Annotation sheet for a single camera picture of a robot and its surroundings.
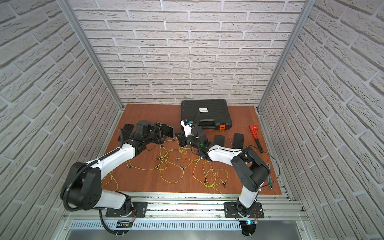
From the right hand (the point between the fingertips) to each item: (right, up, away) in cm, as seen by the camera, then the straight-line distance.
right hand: (177, 134), depth 85 cm
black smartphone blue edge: (+42, -7, +20) cm, 46 cm away
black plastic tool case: (+21, +13, +24) cm, 35 cm away
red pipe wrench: (+53, +2, +20) cm, 56 cm away
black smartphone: (+28, -6, +16) cm, 33 cm away
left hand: (-4, +5, +1) cm, 6 cm away
